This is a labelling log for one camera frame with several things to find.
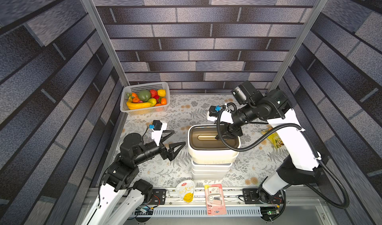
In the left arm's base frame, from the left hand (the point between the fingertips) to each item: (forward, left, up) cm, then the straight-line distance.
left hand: (179, 138), depth 60 cm
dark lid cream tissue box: (-9, -14, -7) cm, 18 cm away
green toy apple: (+42, +24, -23) cm, 54 cm away
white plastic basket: (+44, +29, -23) cm, 58 cm away
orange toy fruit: (+44, +16, -25) cm, 53 cm away
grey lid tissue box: (-9, -14, -14) cm, 21 cm away
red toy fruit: (+51, +25, -25) cm, 63 cm away
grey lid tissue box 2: (-9, -14, -19) cm, 26 cm away
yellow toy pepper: (+53, +19, -26) cm, 62 cm away
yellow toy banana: (+36, +37, -22) cm, 56 cm away
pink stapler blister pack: (-18, -17, -29) cm, 38 cm away
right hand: (+4, -15, +3) cm, 16 cm away
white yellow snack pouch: (-15, -2, -23) cm, 28 cm away
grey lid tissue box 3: (-8, -15, -32) cm, 36 cm away
